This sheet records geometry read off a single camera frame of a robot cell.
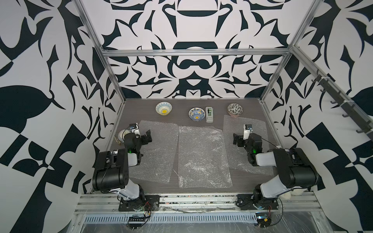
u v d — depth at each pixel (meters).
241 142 0.85
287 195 0.73
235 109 1.11
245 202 0.74
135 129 0.80
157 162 0.87
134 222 0.71
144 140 0.84
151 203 0.74
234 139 0.89
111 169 0.49
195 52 0.89
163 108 1.11
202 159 0.88
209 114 1.07
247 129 0.83
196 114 1.09
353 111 0.55
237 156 0.90
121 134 0.94
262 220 0.71
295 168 0.47
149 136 0.87
